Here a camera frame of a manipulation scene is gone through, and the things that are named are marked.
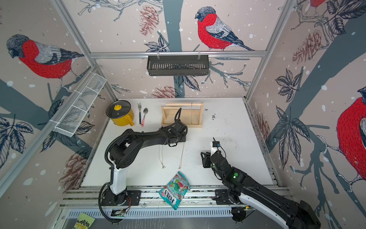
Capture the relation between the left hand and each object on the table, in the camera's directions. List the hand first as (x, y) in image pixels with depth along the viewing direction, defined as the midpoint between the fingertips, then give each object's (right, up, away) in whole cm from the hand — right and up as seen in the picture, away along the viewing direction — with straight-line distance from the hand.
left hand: (186, 134), depth 97 cm
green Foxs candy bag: (-7, -26, -25) cm, 37 cm away
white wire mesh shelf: (-68, +10, -16) cm, 70 cm away
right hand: (+10, -8, -15) cm, 19 cm away
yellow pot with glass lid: (-46, +15, 0) cm, 48 cm away
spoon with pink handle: (-33, +16, +16) cm, 41 cm away
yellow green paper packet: (-49, -37, -29) cm, 68 cm away
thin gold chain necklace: (-4, -18, -11) cm, 21 cm away
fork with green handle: (-39, +20, +19) cm, 47 cm away
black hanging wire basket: (+1, +51, +10) cm, 52 cm away
